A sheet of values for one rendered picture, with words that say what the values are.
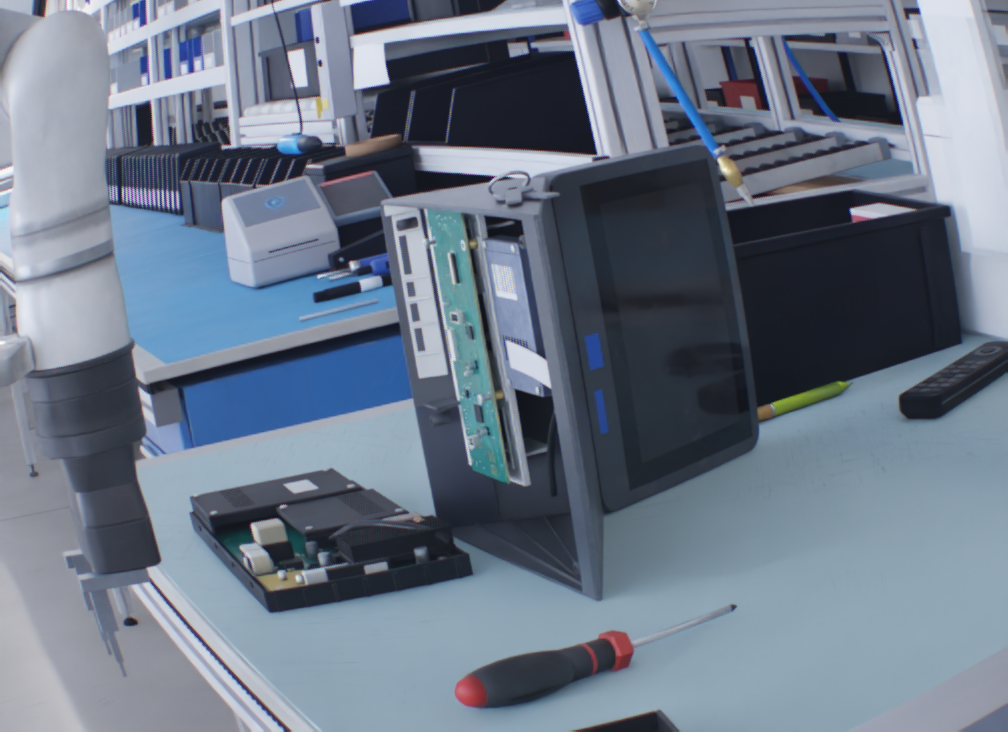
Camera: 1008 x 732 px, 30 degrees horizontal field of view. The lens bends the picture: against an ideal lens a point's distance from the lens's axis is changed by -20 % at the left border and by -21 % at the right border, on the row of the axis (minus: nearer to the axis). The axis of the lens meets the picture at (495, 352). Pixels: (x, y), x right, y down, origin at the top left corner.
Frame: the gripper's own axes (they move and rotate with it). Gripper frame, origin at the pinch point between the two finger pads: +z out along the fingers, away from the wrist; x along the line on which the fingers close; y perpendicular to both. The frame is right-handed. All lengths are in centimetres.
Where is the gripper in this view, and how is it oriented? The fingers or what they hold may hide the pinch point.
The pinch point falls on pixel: (117, 663)
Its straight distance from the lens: 115.2
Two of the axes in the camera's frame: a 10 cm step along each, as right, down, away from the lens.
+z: 1.7, 9.7, 1.7
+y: 9.2, -2.2, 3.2
